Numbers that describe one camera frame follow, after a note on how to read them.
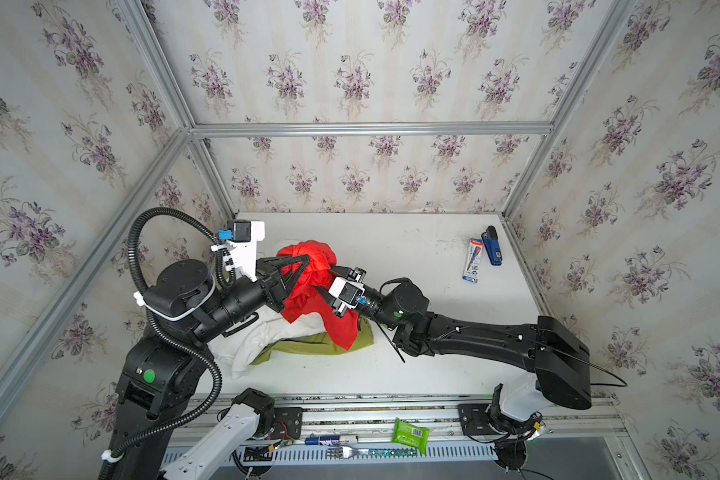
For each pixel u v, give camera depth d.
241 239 0.41
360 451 0.69
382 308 0.55
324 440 0.70
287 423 0.73
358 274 0.56
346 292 0.47
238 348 0.77
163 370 0.34
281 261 0.47
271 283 0.42
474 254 1.07
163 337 0.35
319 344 0.85
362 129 0.97
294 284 0.49
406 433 0.71
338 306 0.54
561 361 0.42
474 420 0.73
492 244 1.07
